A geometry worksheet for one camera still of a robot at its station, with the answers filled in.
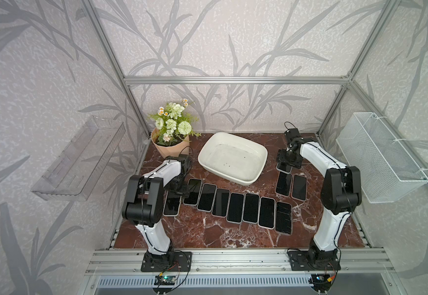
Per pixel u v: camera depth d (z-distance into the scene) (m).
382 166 0.60
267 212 0.87
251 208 0.89
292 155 0.82
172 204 0.91
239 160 1.09
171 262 0.67
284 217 0.84
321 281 0.72
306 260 0.73
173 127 0.84
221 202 0.55
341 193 0.52
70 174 0.65
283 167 1.04
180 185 0.83
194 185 0.96
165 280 0.71
